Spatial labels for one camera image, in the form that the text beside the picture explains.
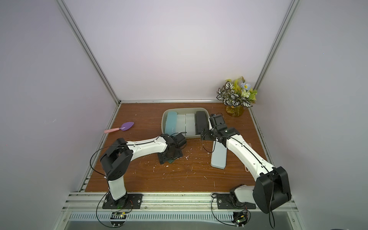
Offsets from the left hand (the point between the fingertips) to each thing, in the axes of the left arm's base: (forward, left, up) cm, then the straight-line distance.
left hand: (177, 158), depth 88 cm
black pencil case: (+27, -16, +3) cm, 32 cm away
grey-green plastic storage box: (+38, -3, +3) cm, 38 cm away
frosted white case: (+27, -1, +1) cm, 27 cm away
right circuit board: (-29, -34, -2) cm, 45 cm away
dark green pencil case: (-5, +3, +9) cm, 11 cm away
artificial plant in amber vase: (+31, -37, +27) cm, 55 cm away
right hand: (+11, -19, +16) cm, 27 cm away
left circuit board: (-29, +29, -4) cm, 41 cm away
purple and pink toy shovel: (+25, +41, -1) cm, 49 cm away
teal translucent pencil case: (+26, +6, +3) cm, 26 cm away
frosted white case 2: (+26, -8, +1) cm, 27 cm away
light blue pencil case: (-1, -26, +2) cm, 26 cm away
